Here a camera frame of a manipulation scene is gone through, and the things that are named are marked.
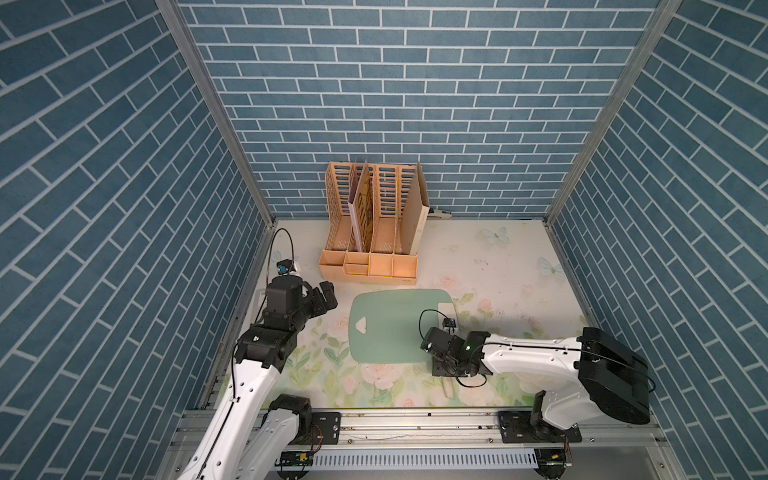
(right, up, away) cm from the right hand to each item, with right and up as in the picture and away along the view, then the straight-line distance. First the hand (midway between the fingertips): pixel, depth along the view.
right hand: (437, 369), depth 84 cm
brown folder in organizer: (-23, +49, +5) cm, 54 cm away
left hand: (-30, +24, -8) cm, 39 cm away
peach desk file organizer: (-16, +29, +18) cm, 38 cm away
